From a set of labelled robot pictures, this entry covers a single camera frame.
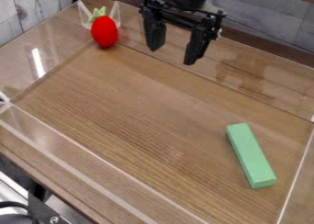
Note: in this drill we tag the clear acrylic tray wall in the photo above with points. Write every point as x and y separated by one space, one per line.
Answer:
146 157

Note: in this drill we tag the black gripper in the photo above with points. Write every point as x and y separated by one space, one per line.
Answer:
185 13

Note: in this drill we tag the black stand at bottom left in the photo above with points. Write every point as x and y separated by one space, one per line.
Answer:
39 213

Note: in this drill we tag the red felt strawberry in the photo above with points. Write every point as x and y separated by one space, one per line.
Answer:
104 28

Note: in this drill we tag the green rectangular block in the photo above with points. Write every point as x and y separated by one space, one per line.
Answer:
248 149

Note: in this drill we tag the clear acrylic corner bracket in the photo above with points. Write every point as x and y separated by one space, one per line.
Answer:
90 16

